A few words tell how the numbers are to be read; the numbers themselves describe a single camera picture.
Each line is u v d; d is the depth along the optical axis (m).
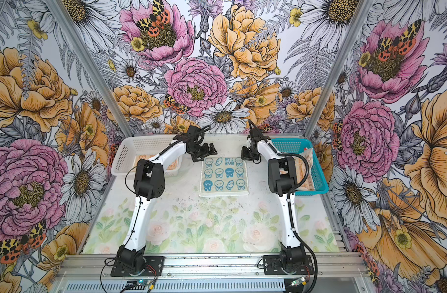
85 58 0.85
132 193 0.63
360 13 0.73
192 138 0.87
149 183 0.64
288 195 0.65
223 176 1.02
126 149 1.05
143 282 0.71
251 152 0.97
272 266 0.74
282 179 0.66
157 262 0.75
